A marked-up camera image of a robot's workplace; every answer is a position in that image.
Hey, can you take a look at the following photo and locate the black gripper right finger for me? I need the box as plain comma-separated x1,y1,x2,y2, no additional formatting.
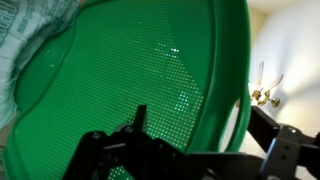
244,104,320,180

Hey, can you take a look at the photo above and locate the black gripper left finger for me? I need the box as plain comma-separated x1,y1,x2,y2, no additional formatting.
62,104,201,180

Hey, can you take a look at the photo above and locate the green plastic bin lid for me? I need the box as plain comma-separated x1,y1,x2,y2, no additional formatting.
2,0,253,180

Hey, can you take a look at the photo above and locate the brass ceiling fan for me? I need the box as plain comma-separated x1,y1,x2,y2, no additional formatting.
235,60,285,109

